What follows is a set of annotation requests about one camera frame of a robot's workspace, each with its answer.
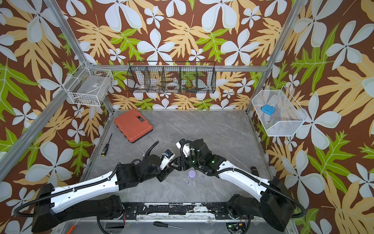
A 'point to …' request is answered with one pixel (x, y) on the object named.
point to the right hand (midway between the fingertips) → (171, 164)
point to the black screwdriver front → (159, 224)
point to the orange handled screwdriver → (72, 228)
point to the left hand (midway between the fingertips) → (171, 164)
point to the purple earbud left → (187, 182)
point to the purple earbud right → (202, 178)
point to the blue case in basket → (268, 109)
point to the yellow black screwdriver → (105, 150)
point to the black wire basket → (176, 77)
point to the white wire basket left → (88, 86)
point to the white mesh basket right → (279, 113)
